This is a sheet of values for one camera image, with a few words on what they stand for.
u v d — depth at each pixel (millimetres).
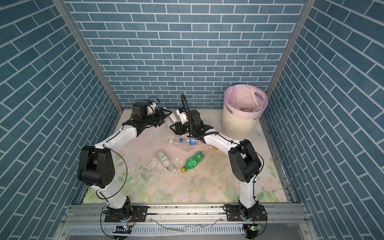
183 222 722
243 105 1050
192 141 963
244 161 502
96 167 474
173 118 853
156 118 791
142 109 708
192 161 865
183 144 1001
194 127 698
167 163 876
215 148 959
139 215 739
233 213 736
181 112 787
